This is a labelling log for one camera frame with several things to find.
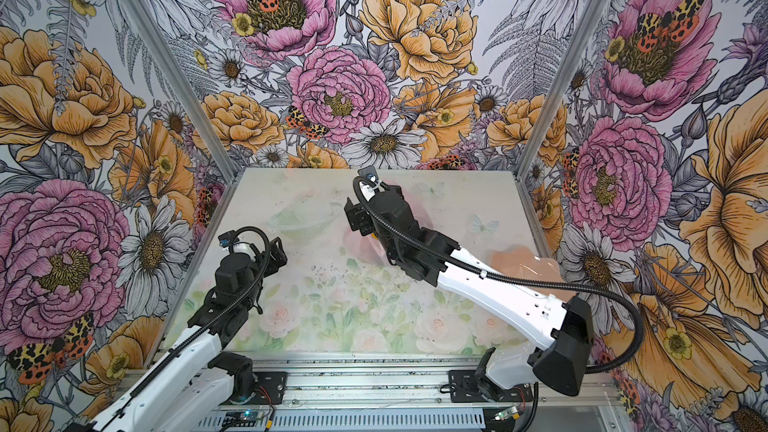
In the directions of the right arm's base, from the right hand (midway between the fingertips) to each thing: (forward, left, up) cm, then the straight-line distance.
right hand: (367, 201), depth 70 cm
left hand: (-2, +28, -18) cm, 34 cm away
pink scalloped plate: (+1, -44, -30) cm, 54 cm away
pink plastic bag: (+1, +2, -22) cm, 22 cm away
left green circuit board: (-37, +31, -33) cm, 59 cm away
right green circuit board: (-38, -32, -33) cm, 60 cm away
